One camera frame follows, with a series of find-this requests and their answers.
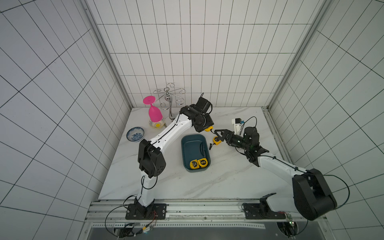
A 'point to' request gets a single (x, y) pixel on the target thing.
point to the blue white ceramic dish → (135, 134)
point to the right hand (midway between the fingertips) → (212, 133)
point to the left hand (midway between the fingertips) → (208, 128)
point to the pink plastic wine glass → (155, 114)
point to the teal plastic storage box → (195, 146)
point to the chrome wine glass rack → (169, 95)
